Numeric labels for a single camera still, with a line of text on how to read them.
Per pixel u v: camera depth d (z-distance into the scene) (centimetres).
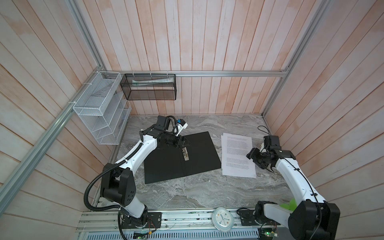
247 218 74
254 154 75
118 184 44
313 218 40
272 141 65
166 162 91
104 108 73
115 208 49
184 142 73
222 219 71
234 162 95
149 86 104
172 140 72
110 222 75
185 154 98
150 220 73
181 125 74
